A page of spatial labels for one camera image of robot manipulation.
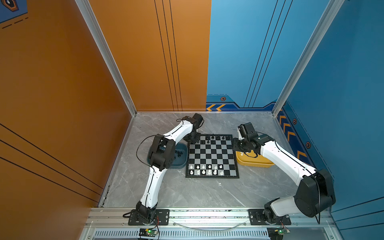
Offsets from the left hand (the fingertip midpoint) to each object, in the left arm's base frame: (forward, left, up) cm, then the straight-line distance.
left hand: (194, 140), depth 101 cm
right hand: (-11, -22, +10) cm, 27 cm away
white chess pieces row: (-21, -8, 0) cm, 23 cm away
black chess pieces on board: (+2, -16, 0) cm, 16 cm away
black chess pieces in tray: (-9, +9, -2) cm, 13 cm away
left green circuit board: (-51, +21, -4) cm, 55 cm away
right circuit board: (-51, -41, -3) cm, 65 cm away
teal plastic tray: (-11, +8, -3) cm, 14 cm away
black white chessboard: (-12, -12, -1) cm, 16 cm away
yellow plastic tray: (-16, -34, +4) cm, 38 cm away
